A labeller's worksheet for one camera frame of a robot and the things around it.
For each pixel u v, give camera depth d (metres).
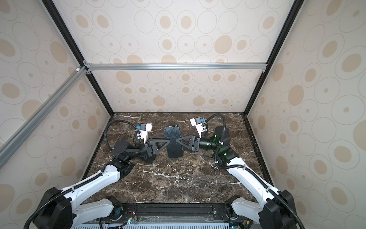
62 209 0.39
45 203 0.39
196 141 0.57
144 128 0.60
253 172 0.47
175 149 0.62
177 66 0.92
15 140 0.53
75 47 0.81
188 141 0.62
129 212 0.73
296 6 0.68
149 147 0.59
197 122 0.60
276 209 0.39
